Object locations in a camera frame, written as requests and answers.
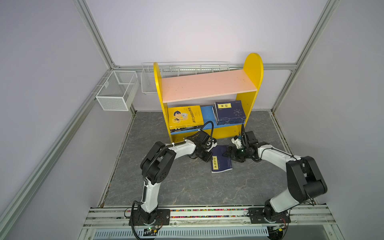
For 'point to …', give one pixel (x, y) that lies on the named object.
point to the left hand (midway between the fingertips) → (211, 160)
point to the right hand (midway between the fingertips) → (226, 157)
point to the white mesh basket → (118, 90)
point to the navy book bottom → (229, 112)
